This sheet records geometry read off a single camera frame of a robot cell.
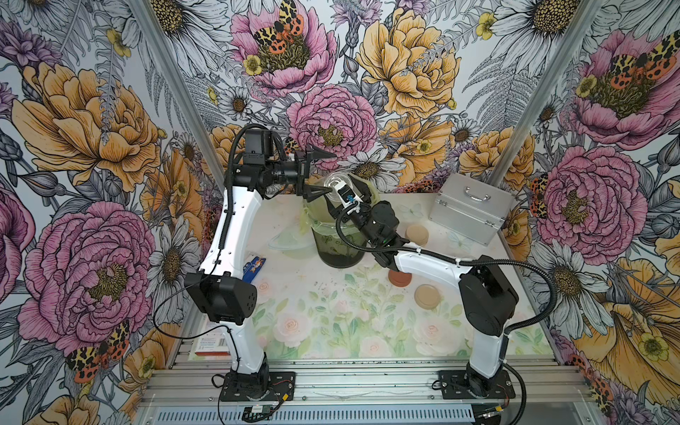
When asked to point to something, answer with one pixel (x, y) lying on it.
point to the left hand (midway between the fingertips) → (334, 175)
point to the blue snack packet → (251, 269)
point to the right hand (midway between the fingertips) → (336, 187)
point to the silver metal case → (470, 208)
